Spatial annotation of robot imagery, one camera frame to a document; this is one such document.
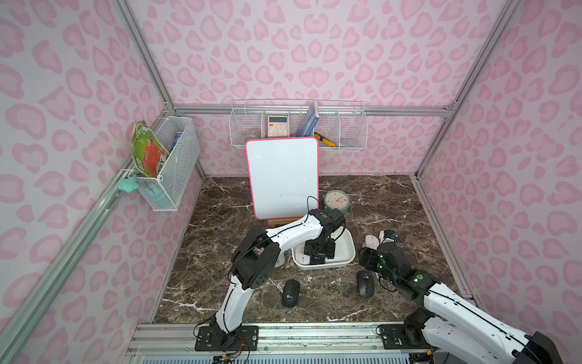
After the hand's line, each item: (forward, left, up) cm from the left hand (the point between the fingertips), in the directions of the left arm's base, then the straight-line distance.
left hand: (324, 252), depth 90 cm
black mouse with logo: (-15, +13, -2) cm, 20 cm away
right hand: (-3, -14, +6) cm, 15 cm away
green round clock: (+26, -8, 0) cm, 28 cm away
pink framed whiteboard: (+24, +15, +19) cm, 34 cm away
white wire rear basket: (+49, -9, +26) cm, 56 cm away
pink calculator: (+43, +19, +28) cm, 55 cm away
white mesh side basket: (+8, +53, +28) cm, 60 cm away
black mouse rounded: (-11, -15, -1) cm, 19 cm away
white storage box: (+2, -9, -3) cm, 10 cm away
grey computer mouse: (-3, +17, -1) cm, 17 cm away
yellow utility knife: (+41, -1, +23) cm, 47 cm away
